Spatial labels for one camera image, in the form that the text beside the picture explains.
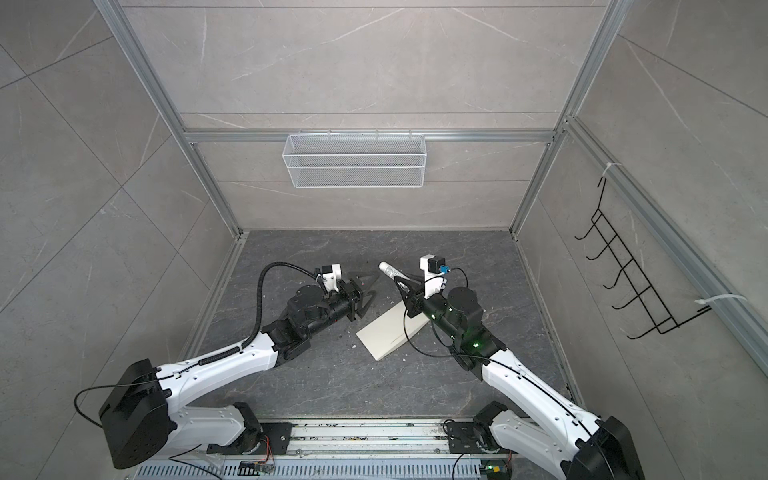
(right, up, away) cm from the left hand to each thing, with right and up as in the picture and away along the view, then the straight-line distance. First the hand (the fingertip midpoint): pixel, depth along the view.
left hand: (381, 276), depth 70 cm
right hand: (+5, 0, +2) cm, 5 cm away
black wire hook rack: (+57, -8, -12) cm, 58 cm away
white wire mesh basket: (-10, +38, +31) cm, 50 cm away
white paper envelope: (0, -20, +21) cm, 29 cm away
